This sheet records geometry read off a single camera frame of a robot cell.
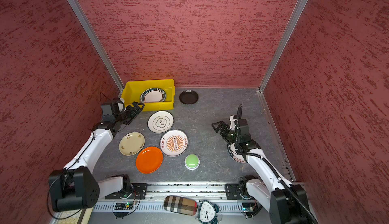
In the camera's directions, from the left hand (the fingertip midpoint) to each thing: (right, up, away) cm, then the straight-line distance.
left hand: (141, 111), depth 84 cm
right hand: (+41, -11, -2) cm, 43 cm away
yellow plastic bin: (-20, +15, +33) cm, 41 cm away
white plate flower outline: (+7, -8, +16) cm, 19 cm away
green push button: (+29, -28, -1) cm, 41 cm away
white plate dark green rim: (-2, +11, +29) cm, 31 cm away
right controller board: (+57, -45, -13) cm, 74 cm away
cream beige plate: (-8, -20, +5) cm, 22 cm away
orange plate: (+5, -27, -1) cm, 28 cm away
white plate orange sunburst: (+17, -20, +7) cm, 27 cm away
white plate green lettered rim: (+48, -16, -24) cm, 56 cm away
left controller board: (-4, -46, -12) cm, 47 cm away
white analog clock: (+37, -44, -19) cm, 60 cm away
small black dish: (+25, +9, +30) cm, 40 cm away
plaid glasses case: (+24, -42, -16) cm, 52 cm away
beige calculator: (-20, -46, -18) cm, 53 cm away
